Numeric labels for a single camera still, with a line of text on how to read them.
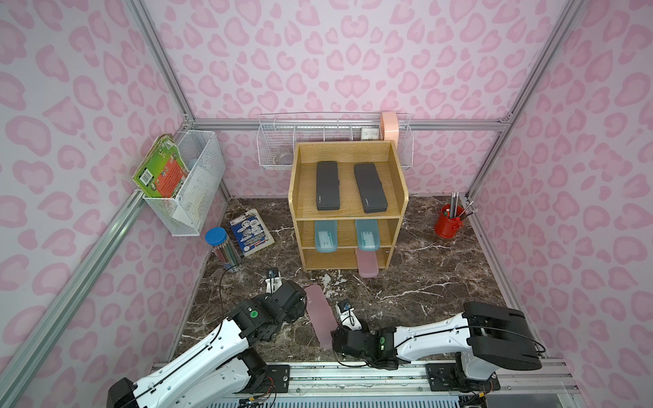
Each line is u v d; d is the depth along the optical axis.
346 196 0.77
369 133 0.92
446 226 1.03
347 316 0.69
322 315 0.86
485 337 0.46
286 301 0.57
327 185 0.80
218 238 0.82
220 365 0.54
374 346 0.60
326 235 0.84
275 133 0.97
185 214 0.81
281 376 0.73
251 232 1.04
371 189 0.78
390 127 0.81
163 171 0.72
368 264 0.93
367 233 0.84
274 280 0.67
